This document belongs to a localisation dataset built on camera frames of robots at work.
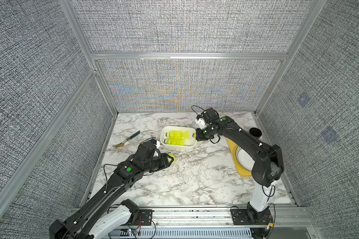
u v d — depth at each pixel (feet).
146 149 1.77
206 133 2.44
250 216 2.15
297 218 2.46
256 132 3.20
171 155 3.11
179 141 3.25
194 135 2.54
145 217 2.40
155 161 2.00
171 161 2.30
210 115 2.29
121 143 3.29
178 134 3.35
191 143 3.21
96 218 1.38
